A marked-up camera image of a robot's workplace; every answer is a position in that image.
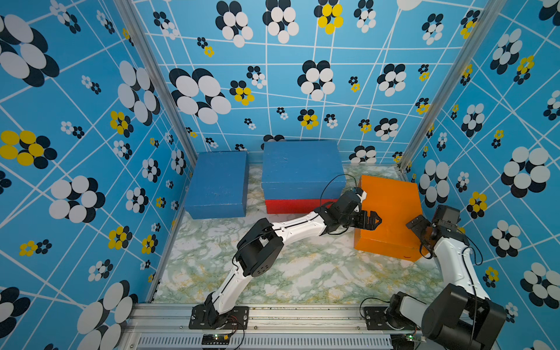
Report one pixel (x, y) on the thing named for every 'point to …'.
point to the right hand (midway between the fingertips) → (425, 231)
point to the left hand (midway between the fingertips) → (377, 218)
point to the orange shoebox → (397, 203)
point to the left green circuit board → (215, 339)
